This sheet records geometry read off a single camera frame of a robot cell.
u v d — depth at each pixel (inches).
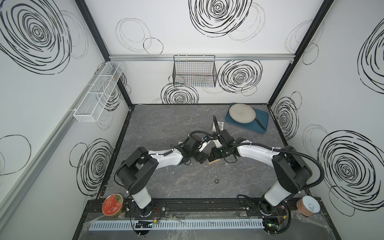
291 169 17.9
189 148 27.6
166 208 29.1
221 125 40.5
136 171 18.0
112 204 28.3
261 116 44.1
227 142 27.9
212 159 34.7
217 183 32.4
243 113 44.2
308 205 27.4
